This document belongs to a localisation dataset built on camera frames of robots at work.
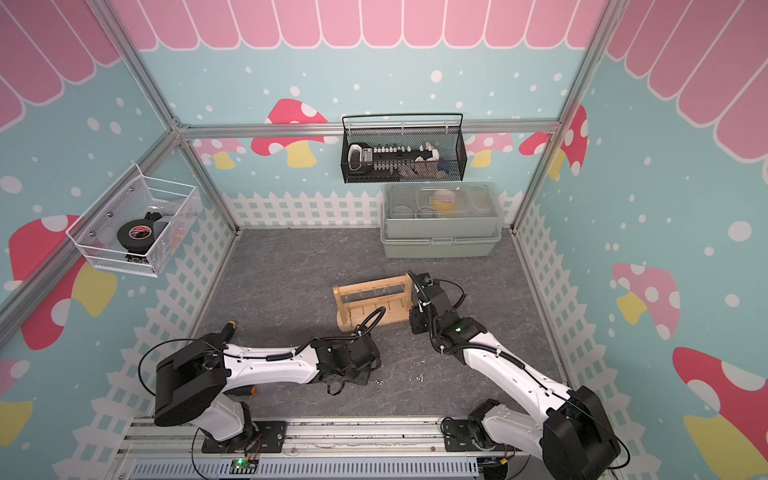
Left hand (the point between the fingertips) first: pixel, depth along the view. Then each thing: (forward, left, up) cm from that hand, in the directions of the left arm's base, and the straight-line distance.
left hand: (362, 375), depth 84 cm
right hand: (+15, -15, +12) cm, 25 cm away
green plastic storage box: (+44, -13, +15) cm, 48 cm away
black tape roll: (+21, +53, +35) cm, 67 cm away
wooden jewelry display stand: (+19, -3, +8) cm, 21 cm away
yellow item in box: (+56, -26, +17) cm, 64 cm away
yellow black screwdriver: (+12, +42, +1) cm, 44 cm away
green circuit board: (-22, +28, -2) cm, 35 cm away
